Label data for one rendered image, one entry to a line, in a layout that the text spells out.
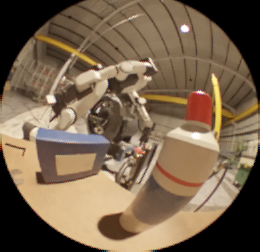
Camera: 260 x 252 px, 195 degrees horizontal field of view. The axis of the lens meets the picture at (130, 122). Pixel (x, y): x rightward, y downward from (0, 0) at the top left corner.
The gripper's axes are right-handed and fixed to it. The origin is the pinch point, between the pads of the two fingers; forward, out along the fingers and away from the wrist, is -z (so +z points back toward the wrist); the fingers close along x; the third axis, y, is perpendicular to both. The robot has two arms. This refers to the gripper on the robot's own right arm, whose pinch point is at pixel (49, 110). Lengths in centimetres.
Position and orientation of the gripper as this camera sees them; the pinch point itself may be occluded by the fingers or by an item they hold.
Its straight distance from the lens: 48.2
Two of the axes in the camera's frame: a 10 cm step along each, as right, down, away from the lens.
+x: 5.4, 8.1, 2.2
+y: -4.2, 0.3, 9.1
